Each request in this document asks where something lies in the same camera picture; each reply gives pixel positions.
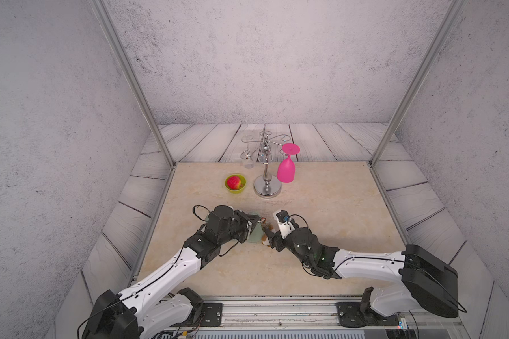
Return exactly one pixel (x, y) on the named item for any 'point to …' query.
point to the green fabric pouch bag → (256, 234)
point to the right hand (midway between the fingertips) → (272, 224)
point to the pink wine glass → (286, 168)
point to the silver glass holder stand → (266, 186)
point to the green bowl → (243, 181)
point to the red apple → (234, 182)
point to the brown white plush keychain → (265, 226)
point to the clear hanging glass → (247, 157)
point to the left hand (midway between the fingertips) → (264, 217)
